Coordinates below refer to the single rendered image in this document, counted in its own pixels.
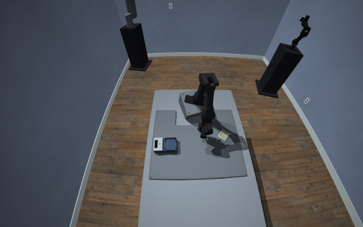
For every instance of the dark blue dock with white console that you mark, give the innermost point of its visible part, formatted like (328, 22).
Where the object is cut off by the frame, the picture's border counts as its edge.
(164, 145)

